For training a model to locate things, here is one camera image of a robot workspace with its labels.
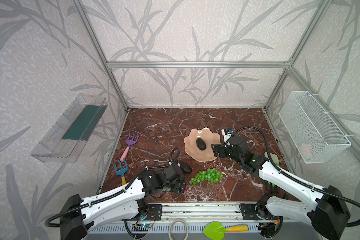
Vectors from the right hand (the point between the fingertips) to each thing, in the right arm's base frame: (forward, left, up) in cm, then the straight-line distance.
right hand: (218, 139), depth 82 cm
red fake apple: (-22, +18, -16) cm, 32 cm away
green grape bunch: (-16, +5, -12) cm, 20 cm away
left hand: (-20, +20, -9) cm, 30 cm away
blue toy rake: (-12, +57, -18) cm, 61 cm away
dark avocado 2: (+4, +9, -13) cm, 16 cm away
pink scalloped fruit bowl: (+2, +15, -16) cm, 22 cm away
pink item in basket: (-9, -42, +4) cm, 43 cm away
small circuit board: (-39, +40, -18) cm, 58 cm away
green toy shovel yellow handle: (-40, +4, -16) cm, 43 cm away
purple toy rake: (+7, +57, -16) cm, 60 cm away
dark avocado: (-12, +18, -13) cm, 25 cm away
